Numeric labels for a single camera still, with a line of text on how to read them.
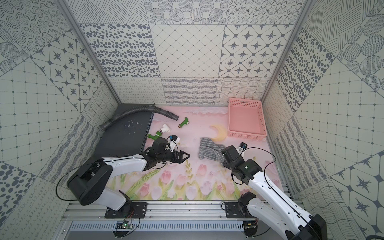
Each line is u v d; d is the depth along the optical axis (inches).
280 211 17.1
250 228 28.3
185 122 42.8
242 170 20.8
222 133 40.8
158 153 27.6
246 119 45.1
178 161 30.2
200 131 41.4
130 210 27.1
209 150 36.6
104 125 38.8
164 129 40.9
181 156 30.7
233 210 28.8
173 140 31.5
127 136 39.0
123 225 27.7
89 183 17.4
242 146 27.6
